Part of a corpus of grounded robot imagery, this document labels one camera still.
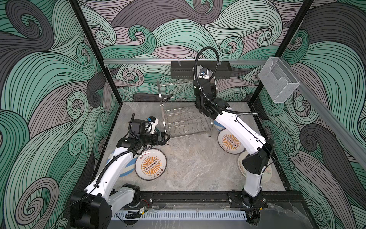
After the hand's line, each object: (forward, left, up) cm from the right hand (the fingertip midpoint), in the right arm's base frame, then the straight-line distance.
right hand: (209, 83), depth 73 cm
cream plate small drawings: (-33, -35, -40) cm, 63 cm away
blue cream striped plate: (-32, +46, -39) cm, 68 cm away
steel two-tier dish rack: (+7, +16, -36) cm, 40 cm away
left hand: (-18, +25, -22) cm, 38 cm away
